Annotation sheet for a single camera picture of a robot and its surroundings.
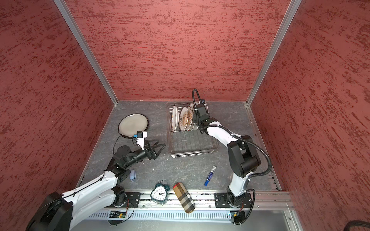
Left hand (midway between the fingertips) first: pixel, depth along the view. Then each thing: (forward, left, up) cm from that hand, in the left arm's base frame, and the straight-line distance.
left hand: (163, 145), depth 76 cm
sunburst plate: (+23, -15, -4) cm, 28 cm away
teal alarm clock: (-21, +1, -13) cm, 25 cm away
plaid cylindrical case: (-23, -12, -14) cm, 29 cm away
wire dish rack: (+11, -11, -17) cm, 23 cm away
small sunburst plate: (+28, -10, -11) cm, 31 cm away
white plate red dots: (+17, -17, -4) cm, 24 cm away
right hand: (+23, -20, -3) cm, 31 cm away
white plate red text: (+28, -4, -12) cm, 31 cm away
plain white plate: (+25, +30, -16) cm, 42 cm away
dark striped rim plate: (+24, +30, -16) cm, 42 cm away
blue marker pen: (-8, -29, -16) cm, 34 cm away
